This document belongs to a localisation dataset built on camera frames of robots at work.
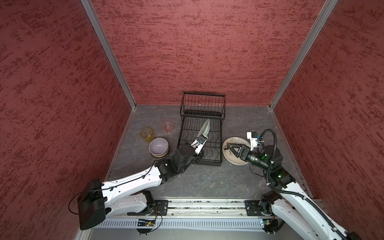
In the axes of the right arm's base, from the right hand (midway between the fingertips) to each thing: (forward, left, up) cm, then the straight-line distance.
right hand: (227, 150), depth 71 cm
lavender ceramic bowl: (+12, +38, -15) cm, 43 cm away
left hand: (+5, +13, -1) cm, 14 cm away
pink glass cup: (+31, +35, -18) cm, 50 cm away
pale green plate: (+8, +10, +8) cm, 15 cm away
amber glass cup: (+27, +50, -22) cm, 61 cm away
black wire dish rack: (+22, +11, 0) cm, 25 cm away
